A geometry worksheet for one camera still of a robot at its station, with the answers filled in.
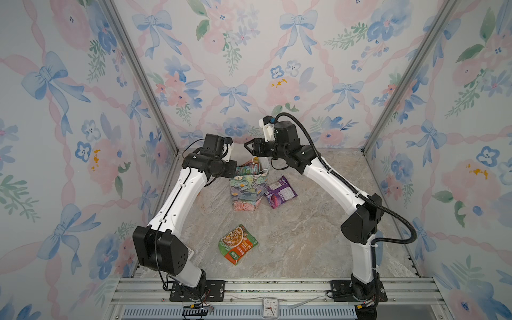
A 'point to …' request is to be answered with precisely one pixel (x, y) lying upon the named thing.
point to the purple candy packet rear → (279, 192)
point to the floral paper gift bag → (248, 186)
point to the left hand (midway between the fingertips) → (232, 166)
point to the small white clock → (270, 308)
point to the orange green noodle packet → (235, 243)
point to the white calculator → (190, 253)
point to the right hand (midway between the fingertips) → (248, 143)
